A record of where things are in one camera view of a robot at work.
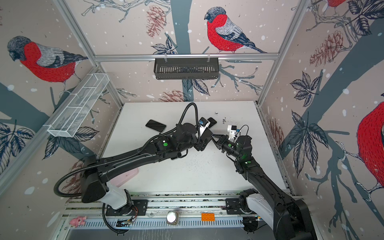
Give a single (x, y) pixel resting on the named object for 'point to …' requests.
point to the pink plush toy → (78, 221)
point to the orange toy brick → (208, 217)
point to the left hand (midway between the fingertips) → (209, 132)
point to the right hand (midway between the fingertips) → (210, 134)
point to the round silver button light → (172, 217)
